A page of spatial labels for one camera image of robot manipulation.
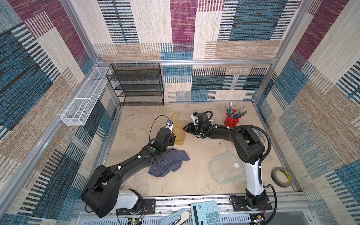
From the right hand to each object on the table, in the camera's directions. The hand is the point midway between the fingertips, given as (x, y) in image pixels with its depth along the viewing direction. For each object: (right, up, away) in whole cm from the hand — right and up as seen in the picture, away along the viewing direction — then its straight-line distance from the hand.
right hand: (186, 130), depth 99 cm
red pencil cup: (+31, +5, +3) cm, 32 cm away
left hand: (-10, 0, -13) cm, 16 cm away
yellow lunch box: (-5, -1, +6) cm, 8 cm away
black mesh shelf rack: (-37, +34, +9) cm, 51 cm away
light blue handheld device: (-6, -40, -31) cm, 51 cm away
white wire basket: (-55, +11, -29) cm, 63 cm away
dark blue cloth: (-9, -16, -16) cm, 25 cm away
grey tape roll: (+58, -26, -19) cm, 66 cm away
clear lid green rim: (+24, -22, -12) cm, 35 cm away
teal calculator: (+9, -38, -29) cm, 49 cm away
